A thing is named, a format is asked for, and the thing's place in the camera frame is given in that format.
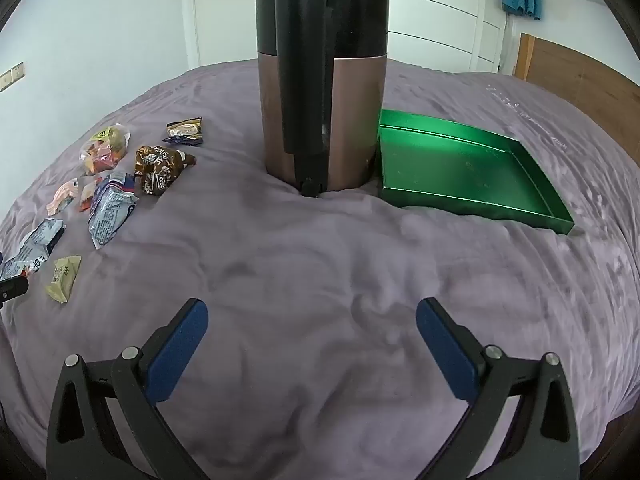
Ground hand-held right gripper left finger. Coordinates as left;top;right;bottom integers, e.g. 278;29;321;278
46;297;211;480

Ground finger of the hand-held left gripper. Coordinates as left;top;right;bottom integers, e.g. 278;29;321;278
0;275;29;307

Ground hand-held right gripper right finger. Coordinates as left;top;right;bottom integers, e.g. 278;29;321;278
415;297;581;480

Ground small yellow-green snack packet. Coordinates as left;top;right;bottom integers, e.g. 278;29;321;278
46;255;82;304

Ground pink snack bar red ends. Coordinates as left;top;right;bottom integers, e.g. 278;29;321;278
46;179;80;217

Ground small orange snack packet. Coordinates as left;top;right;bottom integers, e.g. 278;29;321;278
75;180;101;213

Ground blue white red-striped snack packet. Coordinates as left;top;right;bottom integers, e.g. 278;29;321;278
88;171;140;250

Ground clear bag of colourful candies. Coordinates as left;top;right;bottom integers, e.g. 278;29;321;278
80;124;132;177

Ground green metal tray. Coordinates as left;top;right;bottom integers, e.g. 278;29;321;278
376;108;576;236

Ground brown gold snack wrapper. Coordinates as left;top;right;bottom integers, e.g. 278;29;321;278
135;144;197;197

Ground dark blue gold cookie packet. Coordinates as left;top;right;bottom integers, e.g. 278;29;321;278
162;116;205;147

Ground purple bed blanket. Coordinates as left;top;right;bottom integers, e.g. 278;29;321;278
0;57;640;480

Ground brown and black kettle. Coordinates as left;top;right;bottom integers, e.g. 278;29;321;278
253;0;390;198

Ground wooden headboard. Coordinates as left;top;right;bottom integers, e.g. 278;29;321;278
514;32;640;156

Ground white wardrobe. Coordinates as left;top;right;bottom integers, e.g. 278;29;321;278
360;0;507;77

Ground white door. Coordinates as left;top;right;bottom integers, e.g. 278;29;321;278
180;0;262;68

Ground wall switch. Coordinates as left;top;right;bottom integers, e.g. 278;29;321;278
0;62;26;92

